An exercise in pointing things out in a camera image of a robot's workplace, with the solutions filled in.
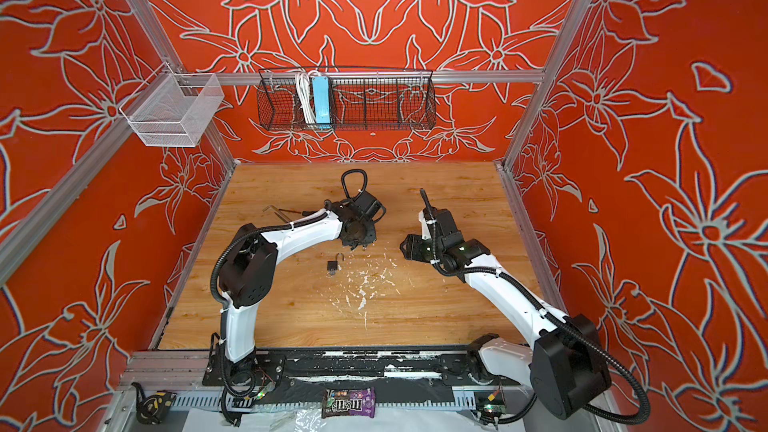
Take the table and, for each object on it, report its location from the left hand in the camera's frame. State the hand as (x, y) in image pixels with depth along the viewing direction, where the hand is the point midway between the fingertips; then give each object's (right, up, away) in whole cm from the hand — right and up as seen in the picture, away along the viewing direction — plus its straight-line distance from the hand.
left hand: (370, 234), depth 93 cm
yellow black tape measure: (-48, -35, -27) cm, 66 cm away
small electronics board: (+31, -37, -25) cm, 54 cm away
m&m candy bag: (-4, -35, -25) cm, 44 cm away
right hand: (+10, -1, -11) cm, 15 cm away
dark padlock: (-12, -9, -1) cm, 15 cm away
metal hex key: (-38, +8, +14) cm, 41 cm away
